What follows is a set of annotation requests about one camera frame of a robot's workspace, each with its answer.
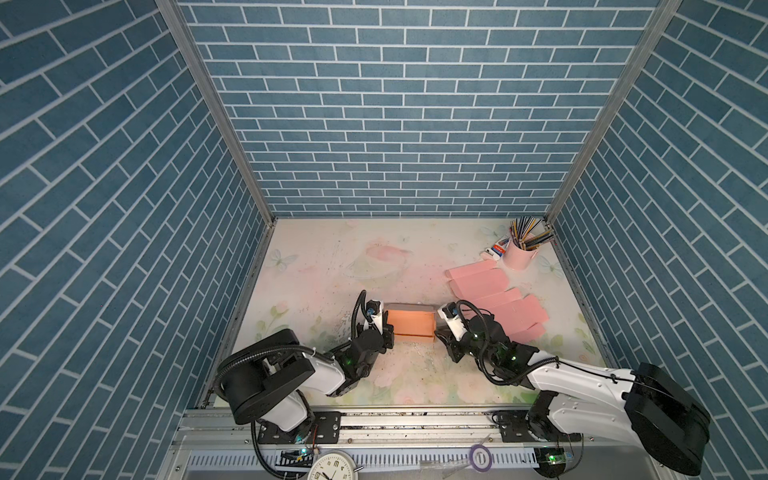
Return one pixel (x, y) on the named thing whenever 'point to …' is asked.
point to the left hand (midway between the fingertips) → (390, 316)
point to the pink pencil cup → (517, 259)
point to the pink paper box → (486, 284)
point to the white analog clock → (334, 465)
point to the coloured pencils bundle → (521, 229)
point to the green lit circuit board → (551, 460)
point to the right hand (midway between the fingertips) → (434, 328)
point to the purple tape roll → (471, 460)
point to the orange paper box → (412, 321)
